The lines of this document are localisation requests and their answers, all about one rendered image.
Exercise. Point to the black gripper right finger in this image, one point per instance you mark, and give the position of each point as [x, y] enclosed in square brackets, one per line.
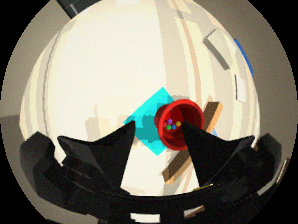
[209, 153]

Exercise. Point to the orange flat bar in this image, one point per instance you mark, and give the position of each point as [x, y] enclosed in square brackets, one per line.
[183, 159]

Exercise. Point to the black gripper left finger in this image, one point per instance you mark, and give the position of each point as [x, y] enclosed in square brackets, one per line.
[109, 154]

